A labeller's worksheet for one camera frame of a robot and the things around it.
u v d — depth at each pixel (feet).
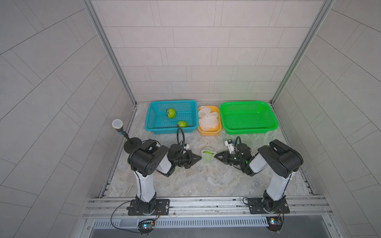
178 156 2.40
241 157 2.38
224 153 2.71
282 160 1.64
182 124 3.16
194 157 2.75
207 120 3.24
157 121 3.43
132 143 2.89
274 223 2.23
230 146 2.78
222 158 2.66
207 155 2.67
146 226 2.11
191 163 2.63
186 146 2.89
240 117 3.59
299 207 2.36
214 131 3.13
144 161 1.59
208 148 2.82
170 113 3.35
